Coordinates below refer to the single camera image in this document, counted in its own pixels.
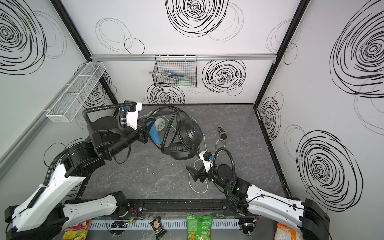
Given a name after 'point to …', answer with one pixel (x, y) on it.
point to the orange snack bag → (284, 232)
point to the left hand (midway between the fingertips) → (154, 119)
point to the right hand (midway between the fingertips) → (191, 161)
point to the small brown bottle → (222, 133)
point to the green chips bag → (199, 227)
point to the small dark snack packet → (157, 226)
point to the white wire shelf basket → (68, 105)
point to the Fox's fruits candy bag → (78, 232)
